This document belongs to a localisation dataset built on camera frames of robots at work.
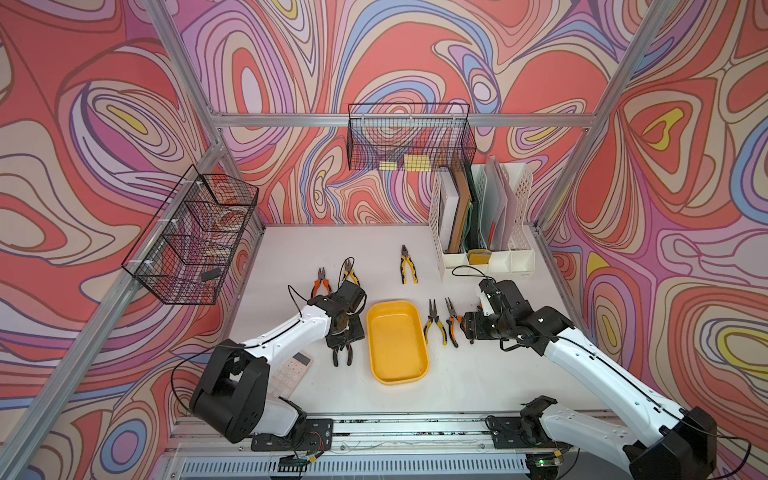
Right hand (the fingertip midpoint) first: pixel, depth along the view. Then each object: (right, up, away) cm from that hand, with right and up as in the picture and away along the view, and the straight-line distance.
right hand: (475, 332), depth 79 cm
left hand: (-32, -3, +7) cm, 33 cm away
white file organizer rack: (+10, +38, +23) cm, 45 cm away
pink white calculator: (-51, -13, +3) cm, 53 cm away
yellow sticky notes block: (-14, +49, +12) cm, 53 cm away
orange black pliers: (-35, -9, +7) cm, 36 cm away
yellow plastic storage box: (-21, -6, +12) cm, 25 cm away
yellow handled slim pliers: (-37, +14, +25) cm, 47 cm away
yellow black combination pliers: (-18, +16, +29) cm, 38 cm away
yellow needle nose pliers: (-9, +1, +16) cm, 18 cm away
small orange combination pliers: (-48, +11, +23) cm, 54 cm away
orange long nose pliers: (-4, 0, +13) cm, 14 cm away
